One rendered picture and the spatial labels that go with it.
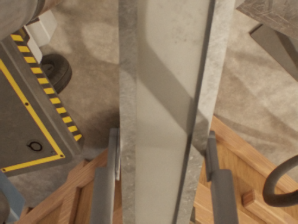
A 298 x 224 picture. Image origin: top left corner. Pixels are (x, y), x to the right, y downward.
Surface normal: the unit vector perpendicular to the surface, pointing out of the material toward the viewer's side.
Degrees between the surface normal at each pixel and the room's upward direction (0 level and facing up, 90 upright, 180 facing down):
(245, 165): 90
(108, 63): 0
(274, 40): 0
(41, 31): 0
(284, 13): 43
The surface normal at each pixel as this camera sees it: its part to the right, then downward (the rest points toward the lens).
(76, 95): -0.07, 0.63
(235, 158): 0.66, -0.55
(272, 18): -0.14, 0.99
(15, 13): 0.85, 0.48
